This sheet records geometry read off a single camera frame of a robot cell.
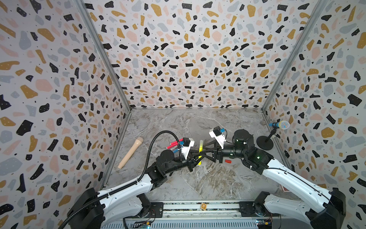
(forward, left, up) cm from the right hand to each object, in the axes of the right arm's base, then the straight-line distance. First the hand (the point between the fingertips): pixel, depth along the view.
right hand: (203, 151), depth 65 cm
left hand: (0, -1, -2) cm, 3 cm away
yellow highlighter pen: (+1, +1, -1) cm, 2 cm away
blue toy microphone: (+19, -45, -3) cm, 48 cm away
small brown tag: (-17, -1, -27) cm, 32 cm away
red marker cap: (+9, -18, -28) cm, 34 cm away
